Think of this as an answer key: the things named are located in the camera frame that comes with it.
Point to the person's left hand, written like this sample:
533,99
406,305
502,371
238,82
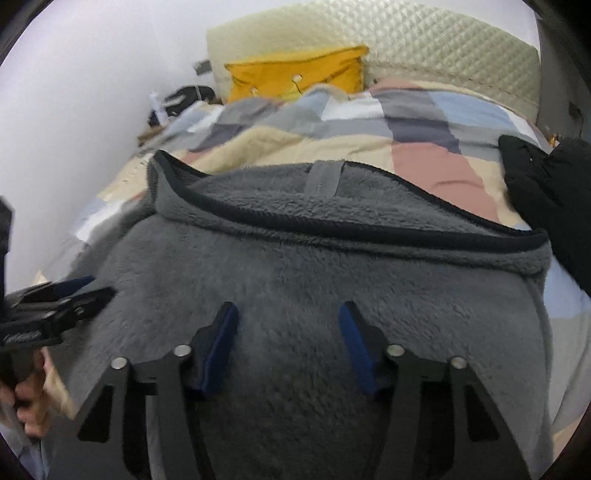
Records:
34,410

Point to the black bag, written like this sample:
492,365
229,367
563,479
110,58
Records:
189,98

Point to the black fleece garment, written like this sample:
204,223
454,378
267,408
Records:
549,198

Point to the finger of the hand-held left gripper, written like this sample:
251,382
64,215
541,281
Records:
69,287
87,302

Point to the patchwork colour block blanket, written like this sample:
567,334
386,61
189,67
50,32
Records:
415,161

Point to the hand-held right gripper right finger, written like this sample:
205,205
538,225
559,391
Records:
358,355

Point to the yellow crown print pillow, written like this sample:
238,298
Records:
286,74

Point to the grey wall switch panel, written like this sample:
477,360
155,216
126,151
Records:
202,67

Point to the person's light blue jeans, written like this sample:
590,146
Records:
30,457

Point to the grey wardrobe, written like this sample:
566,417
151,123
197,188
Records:
558,69

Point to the wooden nightstand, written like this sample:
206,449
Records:
147,134

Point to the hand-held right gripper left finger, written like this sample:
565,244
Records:
217,355

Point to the white spray bottle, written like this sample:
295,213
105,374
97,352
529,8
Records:
157,108

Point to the grey fleece zip jacket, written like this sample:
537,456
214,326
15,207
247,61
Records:
300,267

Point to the cream quilted headboard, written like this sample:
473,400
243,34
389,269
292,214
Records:
438,46

